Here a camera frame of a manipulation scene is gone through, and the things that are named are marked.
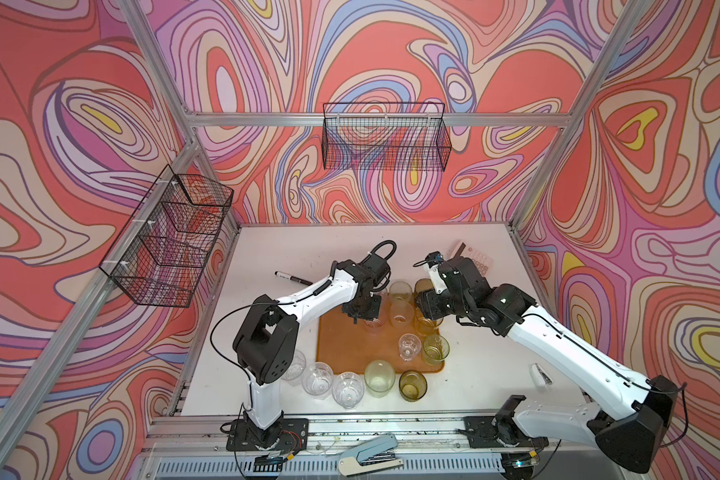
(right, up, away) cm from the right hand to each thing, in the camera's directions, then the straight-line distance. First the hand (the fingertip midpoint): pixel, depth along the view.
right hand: (428, 303), depth 76 cm
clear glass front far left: (-36, -20, +8) cm, 42 cm away
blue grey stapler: (-14, -34, -7) cm, 38 cm away
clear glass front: (-30, -22, +6) cm, 38 cm away
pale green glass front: (-12, -22, +6) cm, 26 cm away
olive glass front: (-3, -23, +5) cm, 24 cm away
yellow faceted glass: (+3, -10, +17) cm, 20 cm away
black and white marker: (-41, +4, +26) cm, 49 cm away
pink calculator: (+26, +11, +31) cm, 42 cm away
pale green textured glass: (-5, +1, +19) cm, 20 cm away
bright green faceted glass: (+5, -15, +10) cm, 19 cm away
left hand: (-14, -5, +12) cm, 19 cm away
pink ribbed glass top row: (-13, -9, +15) cm, 22 cm away
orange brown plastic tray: (-23, -15, +12) cm, 30 cm away
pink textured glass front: (-5, -6, +16) cm, 17 cm away
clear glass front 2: (-21, -24, +4) cm, 32 cm away
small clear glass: (-3, -14, +10) cm, 18 cm away
